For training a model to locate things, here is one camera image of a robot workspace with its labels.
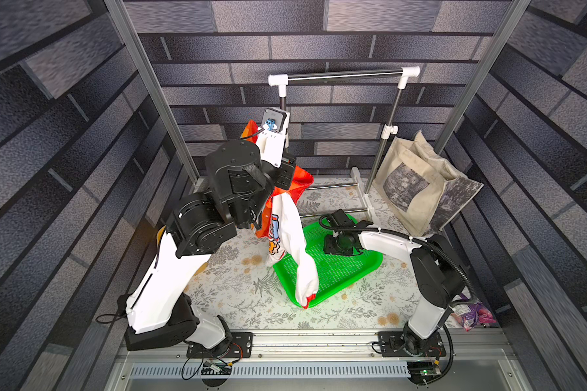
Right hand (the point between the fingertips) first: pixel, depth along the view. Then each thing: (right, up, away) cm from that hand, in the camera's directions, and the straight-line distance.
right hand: (327, 247), depth 93 cm
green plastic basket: (+2, -9, -4) cm, 10 cm away
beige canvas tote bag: (+36, +24, +1) cm, 44 cm away
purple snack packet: (+47, -18, -17) cm, 53 cm away
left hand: (-15, +31, -46) cm, 57 cm away
